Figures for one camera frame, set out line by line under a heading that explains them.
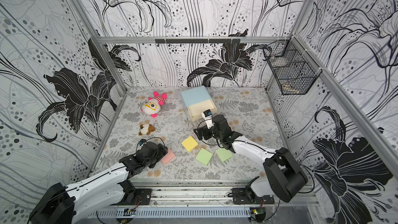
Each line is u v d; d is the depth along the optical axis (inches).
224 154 33.9
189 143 35.8
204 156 34.0
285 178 16.4
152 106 39.7
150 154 26.2
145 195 28.9
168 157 31.5
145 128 37.7
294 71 34.7
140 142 30.6
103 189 19.7
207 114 28.9
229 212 27.2
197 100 36.9
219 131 25.6
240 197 28.0
